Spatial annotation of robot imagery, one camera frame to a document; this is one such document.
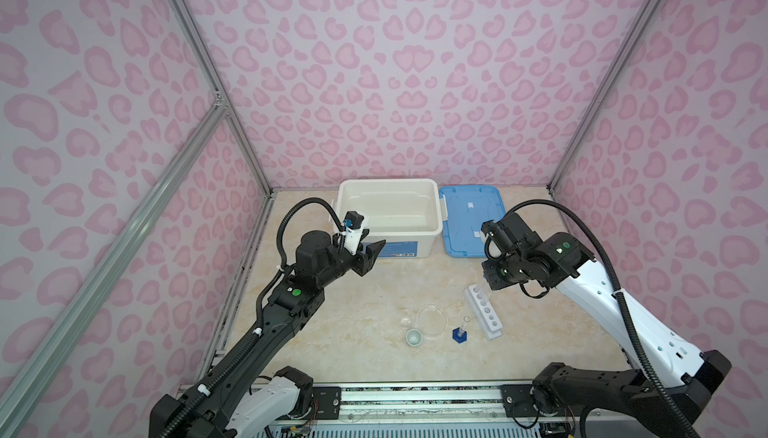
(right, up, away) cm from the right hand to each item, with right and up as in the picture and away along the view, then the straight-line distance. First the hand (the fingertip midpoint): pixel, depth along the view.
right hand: (491, 273), depth 72 cm
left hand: (-28, +10, +1) cm, 30 cm away
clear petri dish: (-13, -16, +13) cm, 24 cm away
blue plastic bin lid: (+5, +17, +41) cm, 45 cm away
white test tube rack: (+1, -13, +12) cm, 18 cm away
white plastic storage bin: (-19, +14, +38) cm, 44 cm away
